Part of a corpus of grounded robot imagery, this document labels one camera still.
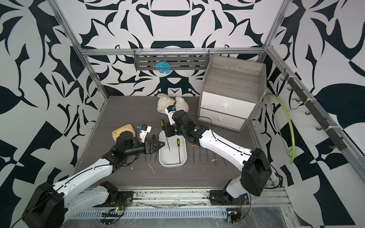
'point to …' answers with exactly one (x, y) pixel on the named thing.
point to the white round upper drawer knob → (225, 107)
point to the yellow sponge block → (117, 133)
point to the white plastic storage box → (174, 153)
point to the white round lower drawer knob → (220, 119)
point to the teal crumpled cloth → (163, 64)
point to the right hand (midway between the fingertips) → (162, 125)
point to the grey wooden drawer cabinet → (233, 89)
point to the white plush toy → (164, 101)
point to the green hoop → (292, 133)
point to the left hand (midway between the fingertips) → (162, 142)
